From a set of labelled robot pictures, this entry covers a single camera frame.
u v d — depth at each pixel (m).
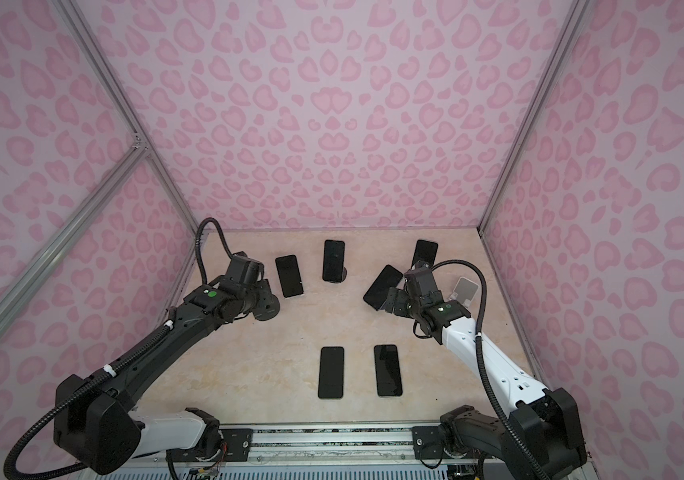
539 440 0.39
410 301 0.65
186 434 0.62
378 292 0.97
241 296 0.63
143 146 0.91
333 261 1.01
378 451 0.73
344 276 1.05
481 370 0.45
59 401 0.41
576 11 0.69
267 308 0.82
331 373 0.84
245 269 0.62
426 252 0.93
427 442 0.73
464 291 0.92
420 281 0.62
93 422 0.39
